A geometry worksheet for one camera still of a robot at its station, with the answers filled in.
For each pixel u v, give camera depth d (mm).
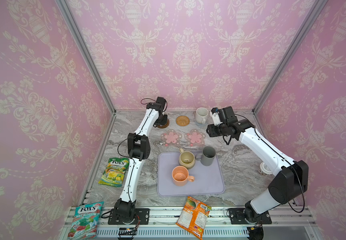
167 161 926
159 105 798
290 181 420
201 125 1101
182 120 1154
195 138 1056
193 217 725
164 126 1119
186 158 920
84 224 705
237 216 731
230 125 610
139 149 676
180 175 861
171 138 1060
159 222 731
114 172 870
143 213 745
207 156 923
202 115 1060
